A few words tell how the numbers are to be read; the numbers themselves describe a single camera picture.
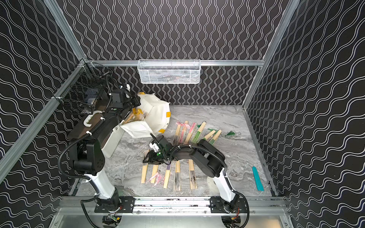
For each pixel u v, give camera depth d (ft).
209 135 3.33
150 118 3.53
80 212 2.26
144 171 2.82
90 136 1.69
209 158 1.76
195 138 3.29
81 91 3.03
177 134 3.37
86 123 2.69
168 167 2.82
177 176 2.74
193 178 2.70
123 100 2.35
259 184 2.68
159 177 2.74
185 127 3.49
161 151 2.49
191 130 3.40
